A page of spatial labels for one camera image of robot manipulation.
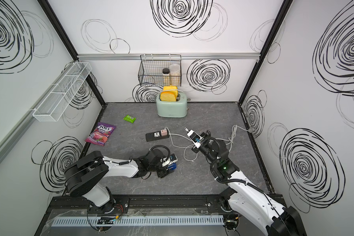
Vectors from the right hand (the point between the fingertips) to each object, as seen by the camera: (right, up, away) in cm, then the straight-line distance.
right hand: (191, 131), depth 72 cm
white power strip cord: (+31, -3, +27) cm, 41 cm away
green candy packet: (-43, +6, +37) cm, 57 cm away
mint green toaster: (-11, +13, +35) cm, 39 cm away
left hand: (-11, -23, +16) cm, 30 cm away
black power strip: (-22, -6, +26) cm, 35 cm away
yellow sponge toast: (-12, +22, +23) cm, 34 cm away
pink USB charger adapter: (-16, -3, +22) cm, 28 cm away
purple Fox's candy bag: (-60, -5, +27) cm, 66 cm away
